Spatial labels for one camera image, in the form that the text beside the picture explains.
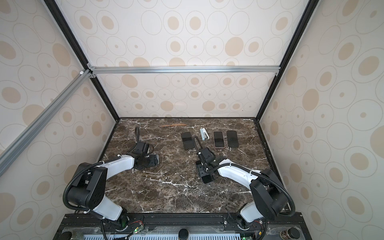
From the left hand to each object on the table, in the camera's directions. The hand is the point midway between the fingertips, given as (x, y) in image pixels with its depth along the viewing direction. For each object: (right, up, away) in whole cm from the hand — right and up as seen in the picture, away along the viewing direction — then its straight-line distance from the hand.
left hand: (158, 159), depth 94 cm
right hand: (+29, -5, -5) cm, 30 cm away
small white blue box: (+30, +16, +13) cm, 36 cm away
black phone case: (+18, +11, +15) cm, 26 cm away
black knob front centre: (+19, -26, -31) cm, 44 cm away
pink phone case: (+41, +10, +12) cm, 44 cm away
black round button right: (+65, -27, -29) cm, 76 cm away
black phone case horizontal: (+50, +13, +13) cm, 53 cm away
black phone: (+30, -9, -11) cm, 33 cm away
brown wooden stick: (+6, +23, +23) cm, 33 cm away
